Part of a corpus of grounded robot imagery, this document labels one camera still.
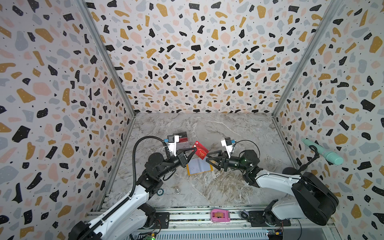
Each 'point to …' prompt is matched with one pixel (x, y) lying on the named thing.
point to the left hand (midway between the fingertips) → (198, 149)
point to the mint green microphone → (333, 157)
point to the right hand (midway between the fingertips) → (208, 158)
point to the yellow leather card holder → (198, 165)
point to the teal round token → (160, 192)
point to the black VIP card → (182, 135)
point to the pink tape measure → (220, 215)
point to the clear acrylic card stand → (183, 139)
